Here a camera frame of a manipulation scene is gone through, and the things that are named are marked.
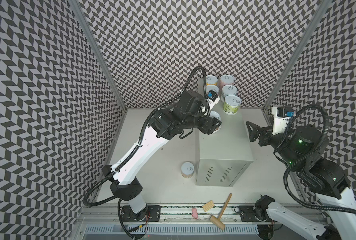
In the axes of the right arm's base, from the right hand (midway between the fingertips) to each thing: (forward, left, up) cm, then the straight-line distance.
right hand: (258, 125), depth 57 cm
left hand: (+4, +17, -1) cm, 18 cm away
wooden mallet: (-26, +14, -40) cm, 50 cm away
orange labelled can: (-3, +28, -35) cm, 45 cm away
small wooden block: (-20, +18, -41) cm, 49 cm away
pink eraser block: (-23, +25, -40) cm, 52 cm away
